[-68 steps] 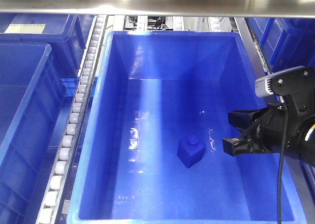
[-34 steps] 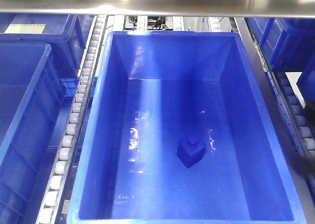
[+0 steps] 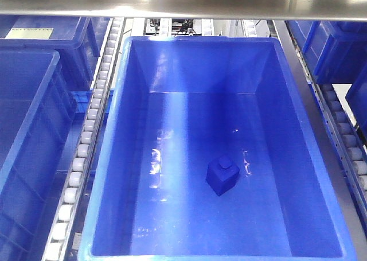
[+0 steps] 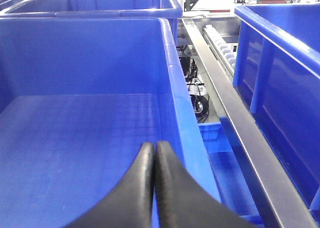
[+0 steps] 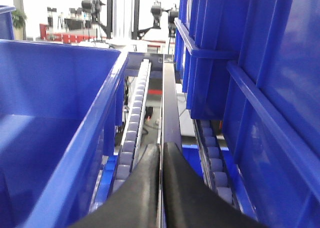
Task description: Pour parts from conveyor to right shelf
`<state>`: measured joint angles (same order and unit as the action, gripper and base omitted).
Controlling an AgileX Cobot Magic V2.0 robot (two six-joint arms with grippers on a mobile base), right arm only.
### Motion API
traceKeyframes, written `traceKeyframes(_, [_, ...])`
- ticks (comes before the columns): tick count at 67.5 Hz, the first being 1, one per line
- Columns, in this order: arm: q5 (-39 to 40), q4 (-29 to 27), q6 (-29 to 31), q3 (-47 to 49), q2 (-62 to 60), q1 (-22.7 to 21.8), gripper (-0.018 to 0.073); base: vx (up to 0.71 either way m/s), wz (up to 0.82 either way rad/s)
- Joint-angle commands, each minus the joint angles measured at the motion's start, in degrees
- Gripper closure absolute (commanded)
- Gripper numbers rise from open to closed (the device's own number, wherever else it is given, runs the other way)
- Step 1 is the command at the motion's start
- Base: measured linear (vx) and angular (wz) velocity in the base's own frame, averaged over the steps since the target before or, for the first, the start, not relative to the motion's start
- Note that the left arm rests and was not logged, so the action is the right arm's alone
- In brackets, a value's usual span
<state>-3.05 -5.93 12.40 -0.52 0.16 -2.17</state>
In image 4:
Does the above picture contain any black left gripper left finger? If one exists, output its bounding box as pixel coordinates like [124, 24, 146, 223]
[63, 141, 156, 228]

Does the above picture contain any steel rack with roller tracks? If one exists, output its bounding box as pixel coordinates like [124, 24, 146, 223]
[180, 14, 320, 228]

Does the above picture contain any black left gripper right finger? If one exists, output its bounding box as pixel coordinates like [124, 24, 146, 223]
[154, 140, 259, 228]

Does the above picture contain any large empty blue bin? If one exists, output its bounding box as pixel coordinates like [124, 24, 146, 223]
[233, 3, 320, 211]

